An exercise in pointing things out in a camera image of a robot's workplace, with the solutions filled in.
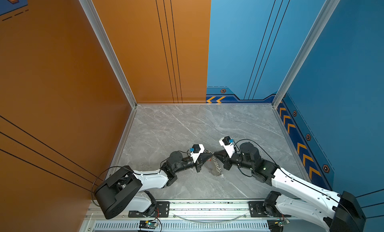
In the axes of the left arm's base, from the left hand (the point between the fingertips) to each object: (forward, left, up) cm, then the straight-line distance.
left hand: (212, 154), depth 74 cm
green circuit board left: (-27, +30, -19) cm, 45 cm away
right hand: (0, -1, 0) cm, 1 cm away
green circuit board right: (-27, -31, -18) cm, 45 cm away
